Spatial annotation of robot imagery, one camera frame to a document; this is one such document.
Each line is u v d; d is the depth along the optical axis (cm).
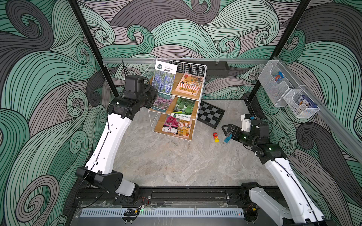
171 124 103
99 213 70
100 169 38
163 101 86
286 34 81
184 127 101
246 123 66
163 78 68
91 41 84
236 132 64
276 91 83
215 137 95
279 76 83
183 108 82
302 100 67
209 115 107
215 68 95
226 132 68
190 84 73
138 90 50
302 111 63
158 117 109
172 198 74
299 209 38
